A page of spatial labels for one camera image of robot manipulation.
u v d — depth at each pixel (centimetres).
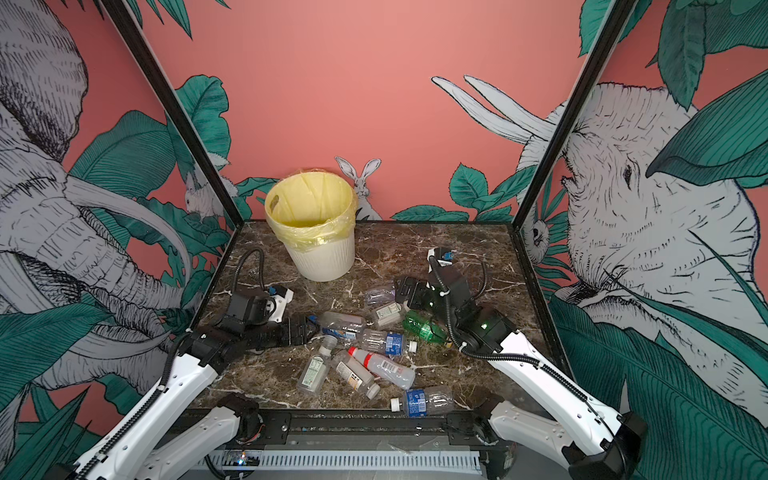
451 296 50
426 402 73
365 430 75
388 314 90
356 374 78
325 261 93
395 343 83
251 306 58
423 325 87
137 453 41
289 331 66
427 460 70
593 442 38
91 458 39
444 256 62
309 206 103
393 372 78
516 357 45
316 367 78
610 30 71
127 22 71
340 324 93
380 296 96
